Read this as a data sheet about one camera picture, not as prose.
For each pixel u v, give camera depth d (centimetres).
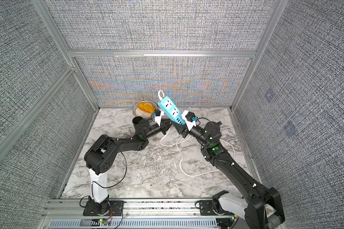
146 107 111
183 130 61
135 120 103
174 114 63
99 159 52
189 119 54
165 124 79
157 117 76
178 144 97
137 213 73
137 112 114
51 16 75
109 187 50
